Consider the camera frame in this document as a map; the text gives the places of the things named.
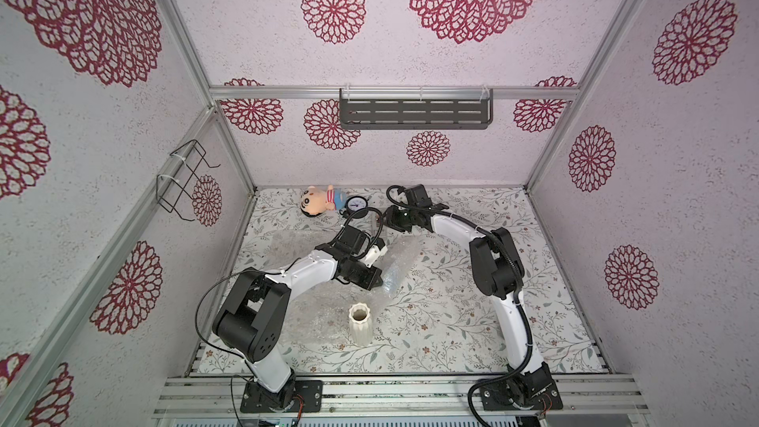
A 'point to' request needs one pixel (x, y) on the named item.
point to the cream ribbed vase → (360, 324)
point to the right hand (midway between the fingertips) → (379, 216)
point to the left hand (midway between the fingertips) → (379, 283)
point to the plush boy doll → (315, 202)
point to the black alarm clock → (354, 204)
